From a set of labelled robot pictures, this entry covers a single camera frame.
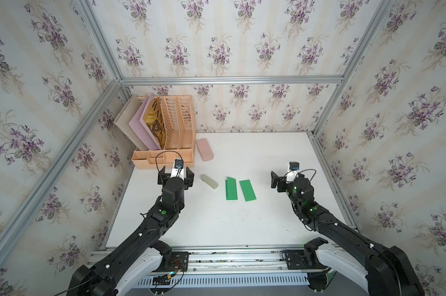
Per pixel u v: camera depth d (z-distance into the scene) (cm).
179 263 72
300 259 73
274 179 75
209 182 97
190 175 73
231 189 96
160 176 68
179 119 116
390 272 39
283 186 75
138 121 86
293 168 70
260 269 72
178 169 63
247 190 96
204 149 112
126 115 88
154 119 98
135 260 48
